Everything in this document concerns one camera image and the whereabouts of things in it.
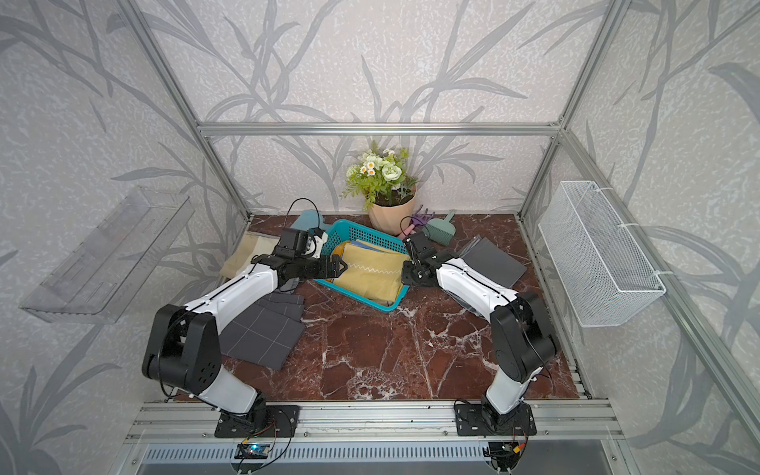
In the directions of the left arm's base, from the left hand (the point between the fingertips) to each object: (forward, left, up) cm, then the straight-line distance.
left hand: (336, 265), depth 89 cm
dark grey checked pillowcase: (-17, +20, -11) cm, 29 cm away
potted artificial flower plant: (+20, -13, +16) cm, 29 cm away
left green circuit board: (-45, +16, -14) cm, 50 cm away
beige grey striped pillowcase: (+15, +36, -10) cm, 40 cm away
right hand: (-1, -22, -3) cm, 23 cm away
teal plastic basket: (+19, 0, -5) cm, 20 cm away
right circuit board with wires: (-46, -45, -15) cm, 66 cm away
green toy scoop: (+24, -36, -11) cm, 44 cm away
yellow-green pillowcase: (+4, -11, -9) cm, 14 cm away
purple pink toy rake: (+31, -27, -12) cm, 42 cm away
